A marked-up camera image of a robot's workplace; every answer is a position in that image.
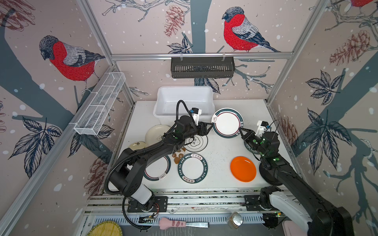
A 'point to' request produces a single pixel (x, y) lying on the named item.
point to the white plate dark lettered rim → (192, 168)
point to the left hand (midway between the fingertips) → (211, 124)
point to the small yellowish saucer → (137, 145)
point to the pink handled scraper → (165, 223)
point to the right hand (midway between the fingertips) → (237, 129)
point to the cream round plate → (155, 132)
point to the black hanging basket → (203, 68)
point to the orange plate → (243, 169)
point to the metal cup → (235, 220)
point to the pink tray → (291, 228)
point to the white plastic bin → (166, 97)
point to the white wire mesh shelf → (98, 110)
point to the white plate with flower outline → (199, 144)
